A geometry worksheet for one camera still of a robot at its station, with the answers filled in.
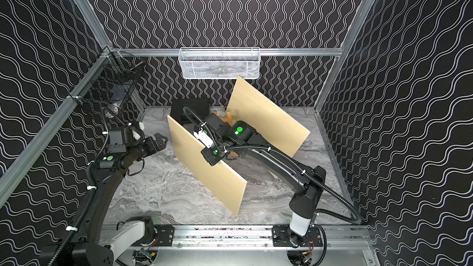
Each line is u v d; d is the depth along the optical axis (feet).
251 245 2.41
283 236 2.44
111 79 3.20
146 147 2.25
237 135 1.54
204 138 2.06
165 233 2.48
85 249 1.23
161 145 2.29
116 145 1.86
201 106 3.79
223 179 2.30
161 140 2.36
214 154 1.96
